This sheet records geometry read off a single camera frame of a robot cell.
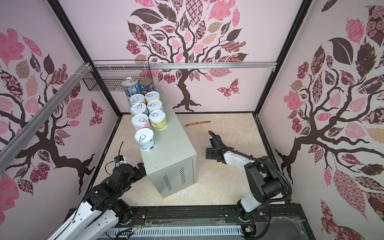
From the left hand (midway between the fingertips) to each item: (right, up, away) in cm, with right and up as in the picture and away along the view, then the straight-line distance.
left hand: (140, 170), depth 77 cm
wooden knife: (+28, +26, +36) cm, 52 cm away
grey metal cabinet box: (+20, +8, -21) cm, 30 cm away
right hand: (+40, +7, +18) cm, 44 cm away
